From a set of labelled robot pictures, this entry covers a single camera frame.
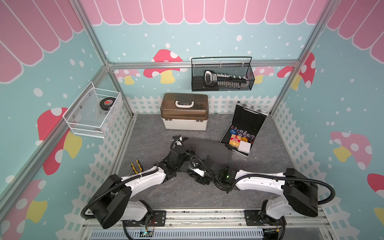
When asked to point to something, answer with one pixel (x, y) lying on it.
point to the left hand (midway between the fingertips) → (189, 150)
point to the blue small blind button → (233, 131)
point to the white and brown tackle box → (184, 111)
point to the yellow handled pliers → (139, 166)
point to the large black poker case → (221, 154)
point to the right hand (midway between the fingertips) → (198, 168)
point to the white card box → (244, 146)
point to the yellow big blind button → (244, 139)
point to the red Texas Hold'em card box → (235, 140)
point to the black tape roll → (106, 103)
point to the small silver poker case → (243, 128)
